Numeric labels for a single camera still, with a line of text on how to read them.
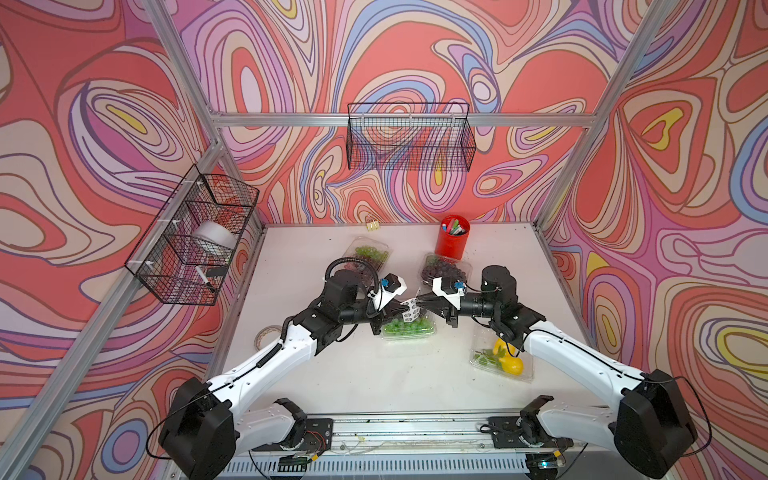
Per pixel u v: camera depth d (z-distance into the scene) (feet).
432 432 2.47
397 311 2.34
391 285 2.03
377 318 2.14
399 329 2.88
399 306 2.31
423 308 2.39
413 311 2.47
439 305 2.17
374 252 3.52
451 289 1.96
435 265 3.32
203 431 1.28
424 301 2.32
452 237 3.35
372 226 3.89
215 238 2.39
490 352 2.85
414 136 3.13
